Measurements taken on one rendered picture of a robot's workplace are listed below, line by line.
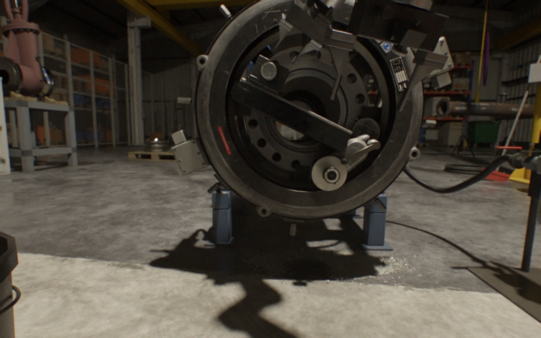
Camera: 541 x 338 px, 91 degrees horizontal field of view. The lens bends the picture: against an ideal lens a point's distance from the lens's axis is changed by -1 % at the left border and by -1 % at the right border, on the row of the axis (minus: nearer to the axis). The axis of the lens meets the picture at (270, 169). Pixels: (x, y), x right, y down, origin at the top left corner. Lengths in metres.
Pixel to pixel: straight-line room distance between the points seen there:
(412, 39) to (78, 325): 0.99
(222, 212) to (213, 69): 0.66
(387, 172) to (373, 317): 0.43
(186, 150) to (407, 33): 0.74
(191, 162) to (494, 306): 1.06
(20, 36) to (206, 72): 4.41
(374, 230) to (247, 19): 1.01
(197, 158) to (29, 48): 4.33
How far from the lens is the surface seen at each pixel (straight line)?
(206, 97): 0.92
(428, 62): 0.53
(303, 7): 0.85
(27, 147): 4.52
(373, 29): 0.46
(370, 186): 0.94
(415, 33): 0.45
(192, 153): 0.96
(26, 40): 5.16
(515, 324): 1.10
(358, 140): 0.92
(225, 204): 1.29
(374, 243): 1.39
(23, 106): 4.53
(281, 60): 1.04
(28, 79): 4.91
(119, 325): 0.93
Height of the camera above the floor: 0.51
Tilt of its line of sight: 7 degrees down
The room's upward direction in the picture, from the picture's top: 1 degrees clockwise
